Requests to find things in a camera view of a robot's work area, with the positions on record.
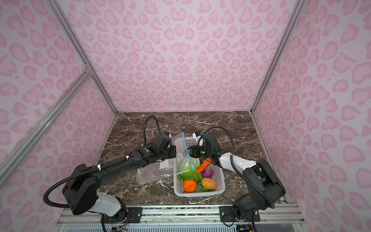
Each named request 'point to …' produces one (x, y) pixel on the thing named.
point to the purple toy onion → (207, 172)
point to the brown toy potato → (208, 183)
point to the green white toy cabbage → (189, 169)
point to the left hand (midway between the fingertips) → (178, 149)
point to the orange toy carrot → (206, 163)
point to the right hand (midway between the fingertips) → (188, 149)
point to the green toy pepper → (200, 186)
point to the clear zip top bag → (160, 171)
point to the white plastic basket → (179, 191)
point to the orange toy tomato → (190, 185)
